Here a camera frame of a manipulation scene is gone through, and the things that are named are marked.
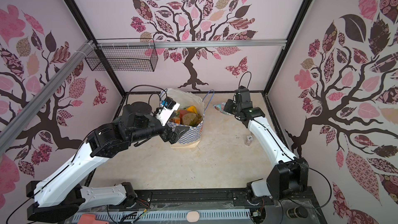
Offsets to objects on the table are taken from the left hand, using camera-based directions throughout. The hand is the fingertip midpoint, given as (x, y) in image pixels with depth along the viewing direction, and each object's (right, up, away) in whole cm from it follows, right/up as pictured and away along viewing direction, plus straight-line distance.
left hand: (179, 124), depth 59 cm
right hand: (+23, +9, +23) cm, 34 cm away
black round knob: (+49, -37, +3) cm, 61 cm away
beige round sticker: (+5, -44, +10) cm, 45 cm away
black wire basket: (-40, +39, +36) cm, 67 cm away
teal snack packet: (+19, +6, +25) cm, 32 cm away
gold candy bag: (0, 0, +26) cm, 26 cm away
